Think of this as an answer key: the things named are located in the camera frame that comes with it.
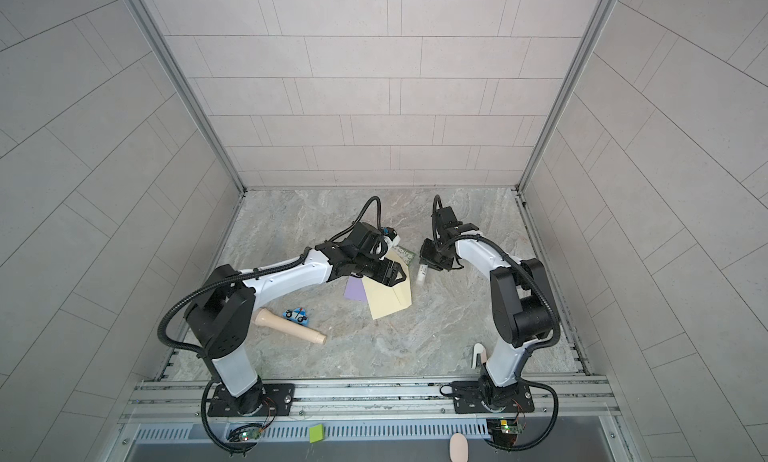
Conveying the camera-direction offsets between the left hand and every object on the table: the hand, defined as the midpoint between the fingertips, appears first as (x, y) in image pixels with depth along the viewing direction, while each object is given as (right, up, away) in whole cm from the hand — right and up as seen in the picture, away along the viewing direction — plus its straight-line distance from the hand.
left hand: (406, 270), depth 83 cm
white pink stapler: (+19, -21, -7) cm, 29 cm away
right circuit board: (+22, -34, -15) cm, 43 cm away
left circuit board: (-36, -32, -19) cm, 51 cm away
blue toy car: (-30, -13, 0) cm, 33 cm away
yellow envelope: (-7, -9, +4) cm, 12 cm away
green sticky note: (-20, -32, -19) cm, 42 cm away
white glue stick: (+4, -2, +3) cm, 6 cm away
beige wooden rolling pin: (-32, -15, -2) cm, 35 cm away
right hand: (+4, +2, +8) cm, 9 cm away
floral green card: (0, +2, +13) cm, 13 cm away
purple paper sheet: (-16, -7, +6) cm, 18 cm away
